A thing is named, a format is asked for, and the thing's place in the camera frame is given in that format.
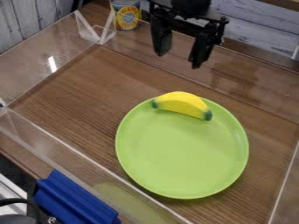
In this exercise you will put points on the yellow toy banana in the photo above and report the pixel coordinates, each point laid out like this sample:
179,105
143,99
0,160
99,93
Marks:
184,103

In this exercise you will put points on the blue plastic clamp block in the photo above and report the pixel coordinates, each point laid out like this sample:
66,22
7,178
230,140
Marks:
71,203

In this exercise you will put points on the green round plate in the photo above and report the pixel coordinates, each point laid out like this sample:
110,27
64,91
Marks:
178,156

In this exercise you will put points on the clear acrylic enclosure wall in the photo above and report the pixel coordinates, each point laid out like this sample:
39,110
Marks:
68,88

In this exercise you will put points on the yellow blue labelled can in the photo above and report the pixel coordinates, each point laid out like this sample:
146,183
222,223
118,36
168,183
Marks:
128,13

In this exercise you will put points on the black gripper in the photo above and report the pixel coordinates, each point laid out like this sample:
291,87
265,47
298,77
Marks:
187,16

